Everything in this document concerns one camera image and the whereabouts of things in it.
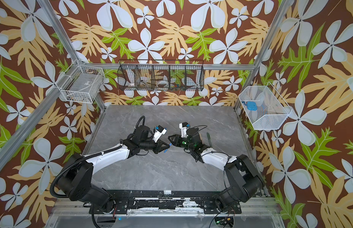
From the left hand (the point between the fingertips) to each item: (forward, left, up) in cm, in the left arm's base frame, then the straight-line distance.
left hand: (169, 144), depth 82 cm
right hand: (+4, +1, +1) cm, 4 cm away
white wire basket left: (+31, +55, +20) cm, 66 cm away
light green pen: (+14, -28, -13) cm, 34 cm away
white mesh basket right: (+13, -58, +15) cm, 61 cm away
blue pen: (-1, -1, +1) cm, 1 cm away
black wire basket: (+46, +5, +16) cm, 49 cm away
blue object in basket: (+20, -50, +12) cm, 55 cm away
